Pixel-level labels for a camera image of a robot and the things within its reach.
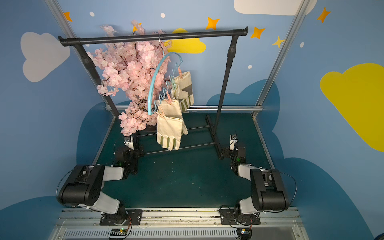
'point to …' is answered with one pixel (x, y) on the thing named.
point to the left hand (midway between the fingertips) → (135, 144)
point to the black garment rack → (210, 148)
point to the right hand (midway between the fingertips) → (233, 143)
